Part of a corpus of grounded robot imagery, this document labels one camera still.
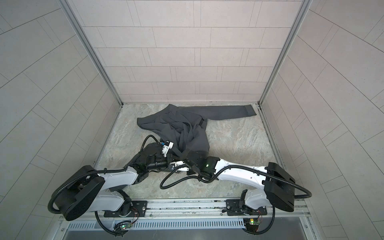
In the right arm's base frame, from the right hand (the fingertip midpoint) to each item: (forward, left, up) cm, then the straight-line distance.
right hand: (185, 159), depth 79 cm
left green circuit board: (-27, +26, -5) cm, 38 cm away
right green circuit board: (-28, -31, -10) cm, 43 cm away
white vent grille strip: (-25, +33, -11) cm, 43 cm away
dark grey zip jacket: (+23, +1, -2) cm, 23 cm away
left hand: (-2, -1, 0) cm, 2 cm away
